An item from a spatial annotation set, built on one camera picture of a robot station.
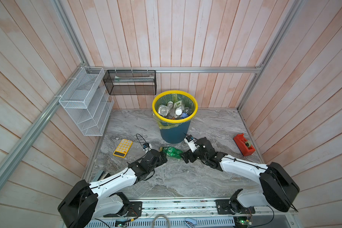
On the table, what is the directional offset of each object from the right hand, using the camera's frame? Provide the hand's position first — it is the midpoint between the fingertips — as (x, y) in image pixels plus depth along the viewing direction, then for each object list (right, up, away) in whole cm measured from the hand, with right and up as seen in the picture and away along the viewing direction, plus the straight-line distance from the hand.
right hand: (185, 150), depth 87 cm
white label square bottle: (-5, +24, -6) cm, 25 cm away
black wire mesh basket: (-37, +45, +9) cm, 59 cm away
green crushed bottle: (-8, -2, +5) cm, 10 cm away
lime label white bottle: (-5, +29, -1) cm, 29 cm away
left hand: (-15, -5, -3) cm, 16 cm away
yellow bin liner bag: (-9, +26, +2) cm, 28 cm away
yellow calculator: (-41, 0, +8) cm, 42 cm away
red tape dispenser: (+40, +1, +4) cm, 40 cm away
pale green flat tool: (-53, -15, -4) cm, 55 cm away
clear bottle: (-13, +24, -10) cm, 29 cm away
